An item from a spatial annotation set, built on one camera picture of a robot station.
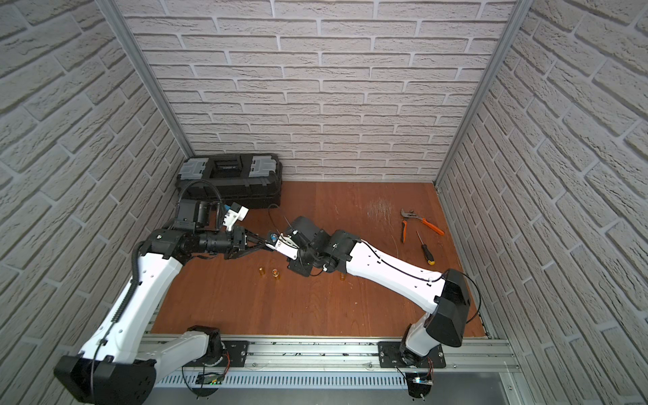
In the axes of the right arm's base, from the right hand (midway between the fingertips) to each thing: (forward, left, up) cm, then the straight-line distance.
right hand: (297, 252), depth 73 cm
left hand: (0, +7, +8) cm, 10 cm away
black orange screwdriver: (+5, -48, -19) cm, 51 cm away
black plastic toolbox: (+35, +19, -3) cm, 40 cm away
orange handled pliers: (+26, -46, -20) cm, 57 cm away
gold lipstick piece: (+1, +9, -15) cm, 18 cm away
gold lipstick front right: (0, -14, -20) cm, 24 cm away
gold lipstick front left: (+3, +15, -19) cm, 25 cm away
